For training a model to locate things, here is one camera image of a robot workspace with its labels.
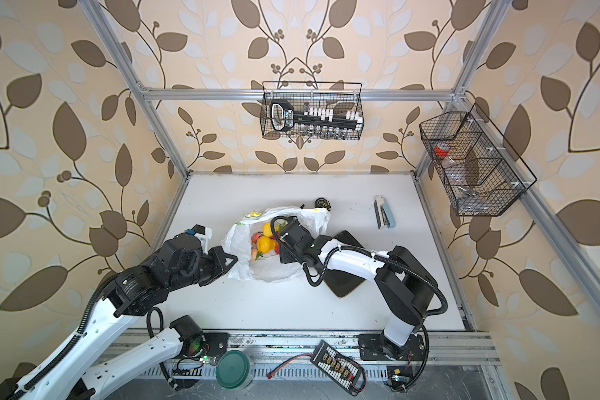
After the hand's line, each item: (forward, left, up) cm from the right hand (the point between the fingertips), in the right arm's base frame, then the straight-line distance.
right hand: (287, 252), depth 86 cm
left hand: (-10, +11, +17) cm, 23 cm away
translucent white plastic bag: (-3, +7, -6) cm, 10 cm away
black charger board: (-33, -15, -6) cm, 37 cm away
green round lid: (-34, +13, +3) cm, 36 cm away
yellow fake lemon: (+5, +8, -2) cm, 10 cm away
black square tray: (-8, -18, -8) cm, 22 cm away
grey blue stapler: (+18, -40, -4) cm, 44 cm away
